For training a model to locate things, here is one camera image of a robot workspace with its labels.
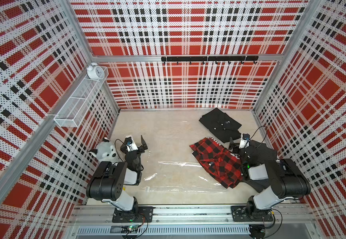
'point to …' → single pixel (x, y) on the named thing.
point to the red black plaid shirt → (224, 167)
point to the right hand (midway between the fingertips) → (240, 137)
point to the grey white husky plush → (105, 151)
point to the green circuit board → (131, 229)
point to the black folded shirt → (221, 124)
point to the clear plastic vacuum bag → (171, 166)
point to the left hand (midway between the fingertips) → (137, 137)
